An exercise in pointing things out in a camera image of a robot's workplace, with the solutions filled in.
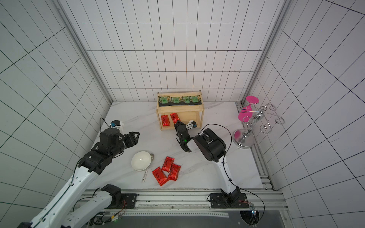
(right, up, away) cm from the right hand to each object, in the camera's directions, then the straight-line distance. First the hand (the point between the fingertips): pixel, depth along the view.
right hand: (170, 120), depth 100 cm
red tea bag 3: (-4, -31, -20) cm, 37 cm away
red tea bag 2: (+3, +2, +1) cm, 4 cm away
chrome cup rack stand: (+51, -12, -5) cm, 53 cm away
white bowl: (-17, -24, -15) cm, 33 cm away
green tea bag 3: (+12, +15, -7) cm, 20 cm away
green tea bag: (-4, +14, -7) cm, 16 cm away
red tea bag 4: (0, -26, -15) cm, 30 cm away
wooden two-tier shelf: (+11, +10, -9) cm, 17 cm away
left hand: (-17, -8, -24) cm, 31 cm away
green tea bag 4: (+18, +15, -7) cm, 24 cm away
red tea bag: (-4, 0, +4) cm, 6 cm away
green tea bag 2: (+4, +14, -7) cm, 17 cm away
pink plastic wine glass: (+50, +5, -10) cm, 51 cm away
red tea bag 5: (+4, -29, -19) cm, 35 cm away
